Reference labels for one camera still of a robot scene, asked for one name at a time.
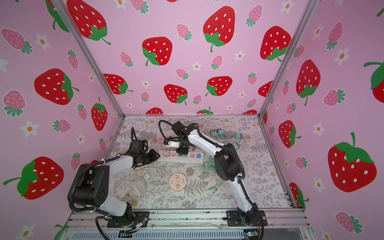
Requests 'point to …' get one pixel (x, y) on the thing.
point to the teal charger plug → (238, 136)
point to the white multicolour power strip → (191, 157)
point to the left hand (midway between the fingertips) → (158, 155)
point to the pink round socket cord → (130, 187)
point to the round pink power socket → (177, 181)
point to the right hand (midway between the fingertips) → (180, 149)
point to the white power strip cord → (127, 195)
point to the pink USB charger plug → (166, 153)
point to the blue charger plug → (221, 132)
